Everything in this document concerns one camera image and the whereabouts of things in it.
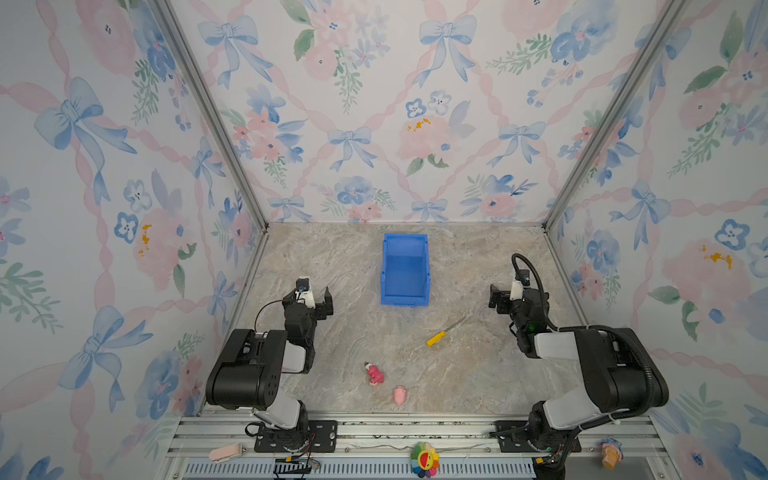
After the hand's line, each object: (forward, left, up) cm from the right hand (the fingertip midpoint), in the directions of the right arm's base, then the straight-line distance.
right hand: (508, 284), depth 94 cm
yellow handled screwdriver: (-14, +22, -7) cm, 27 cm away
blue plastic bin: (+8, +32, -9) cm, 34 cm away
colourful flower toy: (-46, +28, -6) cm, 54 cm away
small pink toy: (-32, +34, -7) cm, 47 cm away
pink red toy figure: (-28, +41, -4) cm, 49 cm away
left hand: (-3, +61, +3) cm, 61 cm away
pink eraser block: (-46, +75, -3) cm, 88 cm away
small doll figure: (-44, -15, -5) cm, 46 cm away
